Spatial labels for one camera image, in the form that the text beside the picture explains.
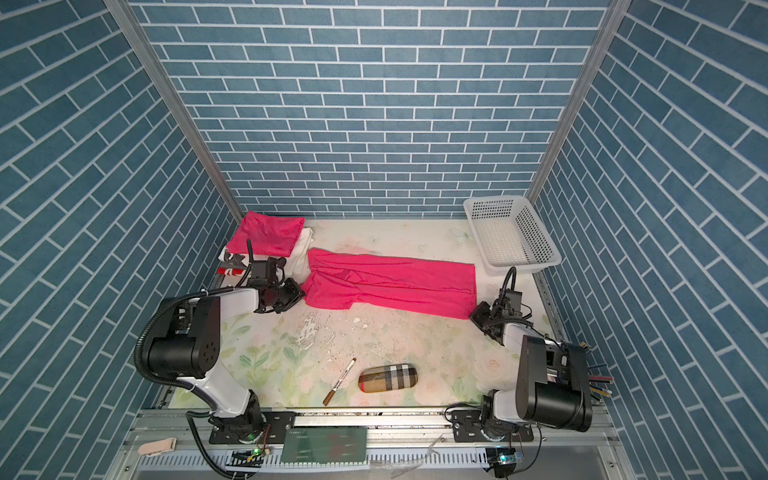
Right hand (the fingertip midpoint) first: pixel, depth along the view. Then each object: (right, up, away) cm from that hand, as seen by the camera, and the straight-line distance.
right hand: (472, 308), depth 94 cm
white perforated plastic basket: (+21, +25, +25) cm, 41 cm away
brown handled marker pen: (-42, -20, -15) cm, 49 cm away
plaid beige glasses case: (-26, -15, -15) cm, 34 cm away
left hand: (-55, +5, +4) cm, 55 cm away
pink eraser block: (-80, -27, -26) cm, 88 cm away
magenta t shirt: (-10, +5, +7) cm, 13 cm away
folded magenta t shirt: (-70, +24, +11) cm, 75 cm away
